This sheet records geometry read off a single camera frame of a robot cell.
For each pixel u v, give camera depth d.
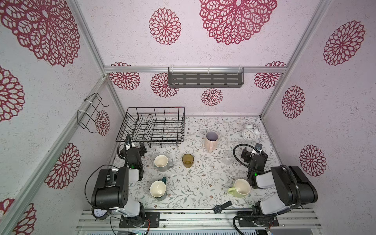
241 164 0.73
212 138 0.95
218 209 0.76
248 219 0.73
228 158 0.95
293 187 0.43
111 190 0.45
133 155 0.69
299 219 0.76
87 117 0.76
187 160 0.93
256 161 0.71
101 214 0.73
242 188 0.81
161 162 0.89
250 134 1.00
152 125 1.12
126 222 0.67
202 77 0.95
